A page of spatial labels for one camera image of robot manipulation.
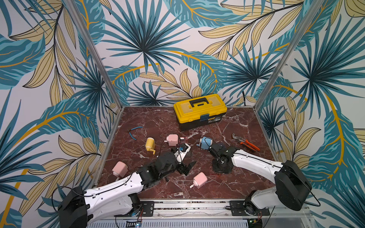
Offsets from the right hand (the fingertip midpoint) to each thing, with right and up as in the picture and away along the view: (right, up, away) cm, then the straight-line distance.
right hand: (217, 169), depth 85 cm
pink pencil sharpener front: (-12, -3, -8) cm, 14 cm away
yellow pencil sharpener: (-42, +13, +8) cm, 45 cm away
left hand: (-17, +10, -11) cm, 23 cm away
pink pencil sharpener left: (-56, +2, -5) cm, 56 cm away
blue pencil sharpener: (-6, +14, +8) cm, 18 cm away
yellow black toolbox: (-10, +36, +10) cm, 38 cm away
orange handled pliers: (+24, +13, +14) cm, 30 cm away
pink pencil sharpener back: (-27, +17, +9) cm, 33 cm away
